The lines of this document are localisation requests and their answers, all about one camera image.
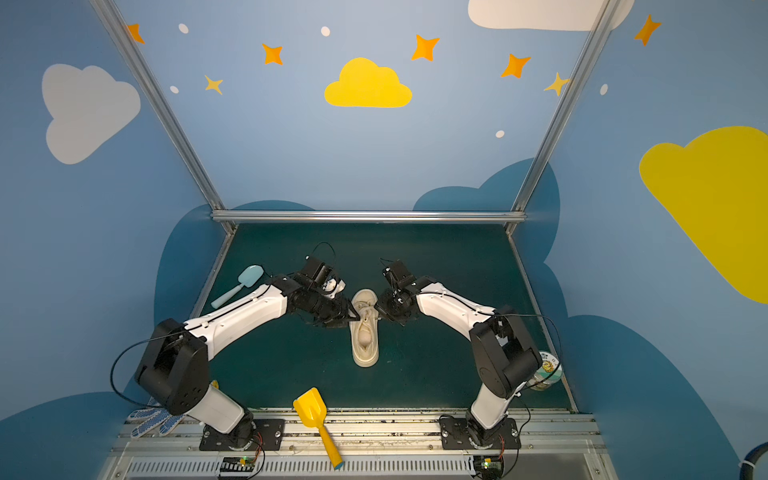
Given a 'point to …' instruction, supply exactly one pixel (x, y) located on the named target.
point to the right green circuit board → (489, 467)
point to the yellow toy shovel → (311, 409)
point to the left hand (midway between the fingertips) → (355, 317)
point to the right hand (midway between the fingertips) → (379, 309)
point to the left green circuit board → (237, 464)
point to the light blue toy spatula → (247, 278)
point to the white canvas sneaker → (369, 357)
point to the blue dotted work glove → (150, 419)
